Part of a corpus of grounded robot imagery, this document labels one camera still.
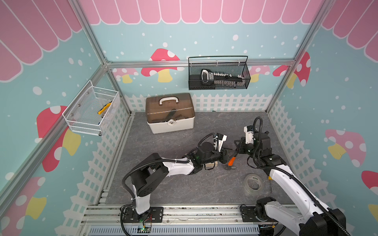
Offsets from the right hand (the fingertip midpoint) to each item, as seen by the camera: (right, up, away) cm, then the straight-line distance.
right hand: (236, 140), depth 81 cm
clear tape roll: (+11, -25, +4) cm, 28 cm away
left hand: (-2, -7, -4) cm, 8 cm away
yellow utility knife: (-70, +18, -5) cm, 72 cm away
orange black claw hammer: (-2, -15, +4) cm, 16 cm away
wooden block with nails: (-15, -12, -7) cm, 20 cm away
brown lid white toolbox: (-39, +16, +13) cm, 45 cm away
